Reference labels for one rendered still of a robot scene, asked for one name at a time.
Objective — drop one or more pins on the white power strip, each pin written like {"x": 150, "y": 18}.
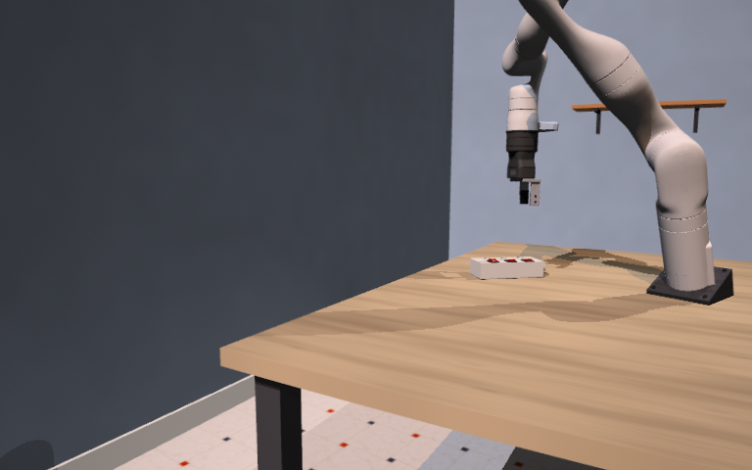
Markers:
{"x": 515, "y": 267}

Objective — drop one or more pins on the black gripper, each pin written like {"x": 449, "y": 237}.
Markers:
{"x": 522, "y": 137}

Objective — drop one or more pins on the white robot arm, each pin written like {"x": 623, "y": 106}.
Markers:
{"x": 618, "y": 81}

